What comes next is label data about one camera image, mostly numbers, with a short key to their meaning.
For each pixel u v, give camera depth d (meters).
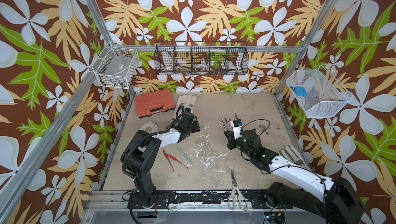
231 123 0.71
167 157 0.88
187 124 0.75
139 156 0.48
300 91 0.86
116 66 0.86
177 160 0.87
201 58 0.98
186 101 1.15
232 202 0.74
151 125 1.02
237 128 0.69
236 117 1.07
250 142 0.59
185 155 0.88
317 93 0.83
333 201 0.40
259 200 0.73
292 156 0.88
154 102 1.08
